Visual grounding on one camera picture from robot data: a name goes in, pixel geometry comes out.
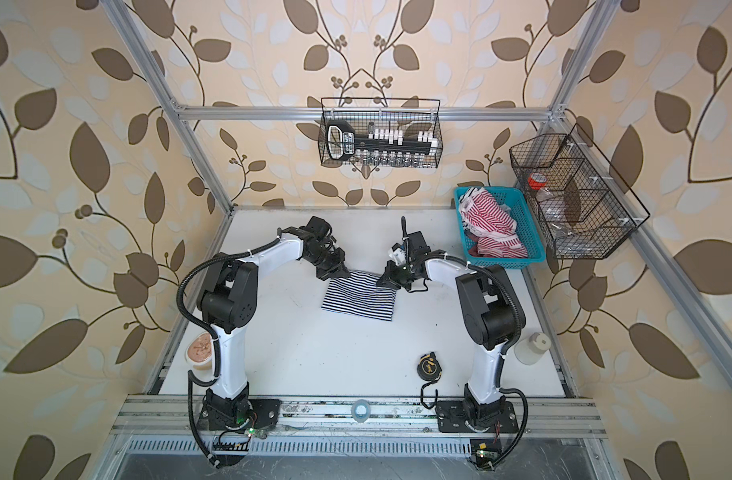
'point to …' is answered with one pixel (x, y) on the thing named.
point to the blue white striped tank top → (359, 294)
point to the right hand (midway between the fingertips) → (377, 284)
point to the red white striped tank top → (489, 225)
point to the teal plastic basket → (526, 229)
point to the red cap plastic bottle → (538, 182)
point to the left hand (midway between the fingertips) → (354, 270)
